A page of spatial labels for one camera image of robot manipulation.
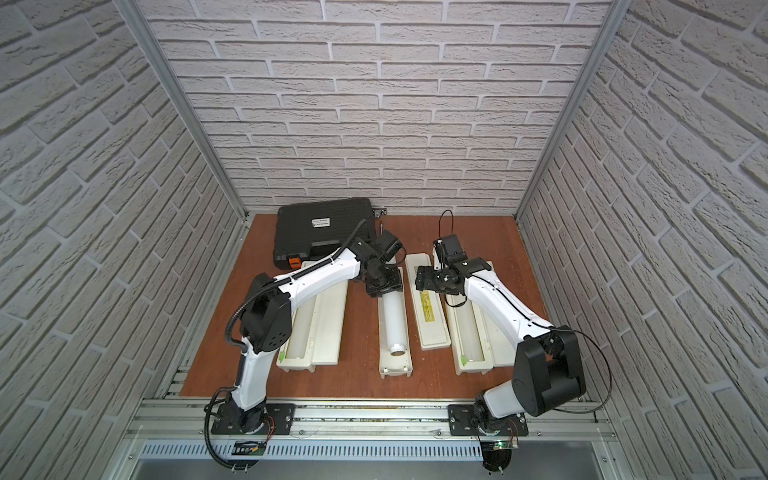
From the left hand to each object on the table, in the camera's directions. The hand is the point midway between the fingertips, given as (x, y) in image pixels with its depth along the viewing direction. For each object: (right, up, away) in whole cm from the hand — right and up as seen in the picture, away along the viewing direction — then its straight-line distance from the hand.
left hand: (405, 289), depth 87 cm
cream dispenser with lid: (-25, -9, -4) cm, 27 cm away
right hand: (+8, +2, -1) cm, 8 cm away
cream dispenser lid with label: (+7, -6, +5) cm, 11 cm away
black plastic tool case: (-33, +18, +19) cm, 42 cm away
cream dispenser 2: (+20, -14, -6) cm, 25 cm away
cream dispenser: (-3, -20, -6) cm, 21 cm away
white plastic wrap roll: (-3, -9, -10) cm, 13 cm away
